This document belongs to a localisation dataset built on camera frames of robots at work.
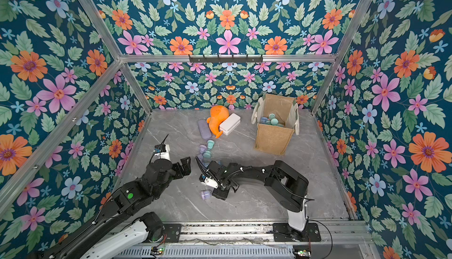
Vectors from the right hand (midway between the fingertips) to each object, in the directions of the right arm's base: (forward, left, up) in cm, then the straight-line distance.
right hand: (222, 186), depth 87 cm
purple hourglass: (+22, +14, +1) cm, 26 cm away
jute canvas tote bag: (+40, -31, +8) cm, 51 cm away
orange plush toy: (+42, +6, +8) cm, 44 cm away
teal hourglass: (+24, +9, +3) cm, 26 cm away
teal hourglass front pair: (+38, -28, +8) cm, 48 cm away
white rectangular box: (+37, -1, +5) cm, 38 cm away
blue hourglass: (+39, -22, +8) cm, 45 cm away
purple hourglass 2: (-5, +7, +3) cm, 9 cm away
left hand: (+2, +14, +21) cm, 25 cm away
